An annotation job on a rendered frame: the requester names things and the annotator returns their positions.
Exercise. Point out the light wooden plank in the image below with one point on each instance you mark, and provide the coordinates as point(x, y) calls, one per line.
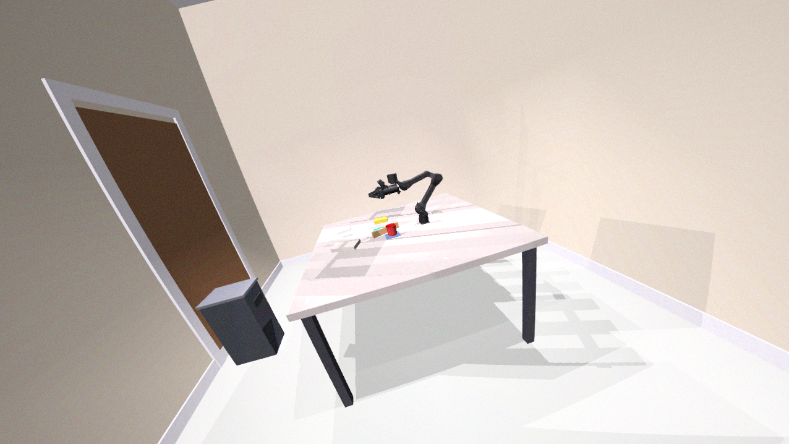
point(382, 231)

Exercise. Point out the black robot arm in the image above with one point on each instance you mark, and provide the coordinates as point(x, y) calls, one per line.
point(404, 185)

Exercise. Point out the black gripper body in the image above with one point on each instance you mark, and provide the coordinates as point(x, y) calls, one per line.
point(383, 192)

